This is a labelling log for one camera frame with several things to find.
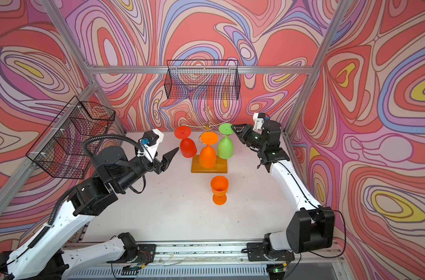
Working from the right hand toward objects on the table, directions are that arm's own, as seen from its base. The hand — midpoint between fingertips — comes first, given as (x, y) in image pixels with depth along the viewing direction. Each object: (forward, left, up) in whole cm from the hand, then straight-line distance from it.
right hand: (231, 131), depth 75 cm
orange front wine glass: (-6, +11, -9) cm, 15 cm away
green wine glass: (-2, +2, -8) cm, 9 cm away
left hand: (-15, +22, +11) cm, 29 cm away
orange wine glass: (-16, +6, -21) cm, 27 cm away
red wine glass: (+1, +20, -10) cm, 23 cm away
